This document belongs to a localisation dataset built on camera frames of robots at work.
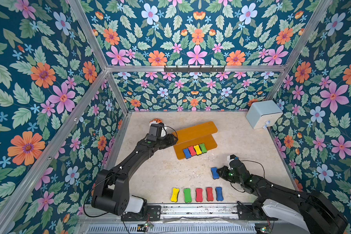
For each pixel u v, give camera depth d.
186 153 0.94
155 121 1.05
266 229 0.69
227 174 0.75
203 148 0.96
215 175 0.85
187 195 0.80
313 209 0.42
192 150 0.94
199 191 0.81
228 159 0.82
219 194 0.78
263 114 0.96
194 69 0.93
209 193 0.79
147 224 0.70
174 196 0.78
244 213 0.73
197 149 0.95
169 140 0.77
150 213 0.74
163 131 0.72
